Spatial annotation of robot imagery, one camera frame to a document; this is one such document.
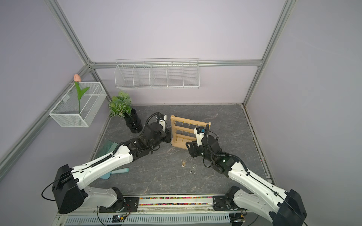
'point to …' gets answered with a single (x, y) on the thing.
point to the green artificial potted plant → (120, 106)
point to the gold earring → (183, 164)
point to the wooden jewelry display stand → (182, 131)
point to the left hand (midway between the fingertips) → (171, 129)
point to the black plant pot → (134, 122)
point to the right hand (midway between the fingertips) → (188, 142)
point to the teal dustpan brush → (105, 149)
